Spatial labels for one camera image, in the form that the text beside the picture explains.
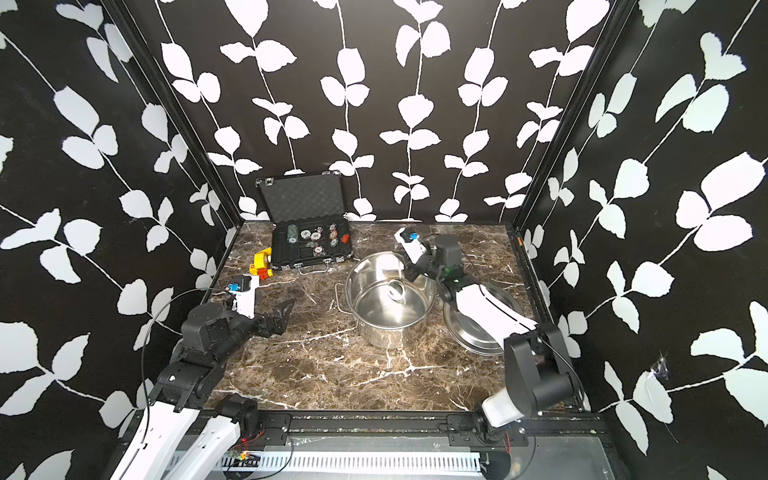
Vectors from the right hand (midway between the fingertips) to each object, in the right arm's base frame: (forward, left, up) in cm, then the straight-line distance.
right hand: (393, 246), depth 83 cm
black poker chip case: (+26, +34, -18) cm, 46 cm away
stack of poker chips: (+21, +39, -18) cm, 48 cm away
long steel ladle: (-2, -1, -21) cm, 21 cm away
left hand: (-17, +28, +2) cm, 33 cm away
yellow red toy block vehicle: (+6, +46, -17) cm, 49 cm away
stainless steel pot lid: (-15, -24, -24) cm, 37 cm away
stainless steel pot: (-5, +3, -20) cm, 21 cm away
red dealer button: (+22, +19, -21) cm, 37 cm away
